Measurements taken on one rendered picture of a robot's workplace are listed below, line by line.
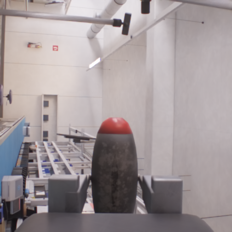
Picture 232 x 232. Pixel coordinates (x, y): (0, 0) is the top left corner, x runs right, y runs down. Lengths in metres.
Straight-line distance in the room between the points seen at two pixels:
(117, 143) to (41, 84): 11.23
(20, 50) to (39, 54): 0.71
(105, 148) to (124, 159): 0.01
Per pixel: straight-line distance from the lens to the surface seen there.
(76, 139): 4.27
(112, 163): 0.16
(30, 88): 11.37
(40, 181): 3.93
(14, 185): 2.29
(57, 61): 11.52
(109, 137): 0.16
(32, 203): 2.85
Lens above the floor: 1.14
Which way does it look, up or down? 16 degrees up
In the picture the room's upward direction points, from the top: 91 degrees clockwise
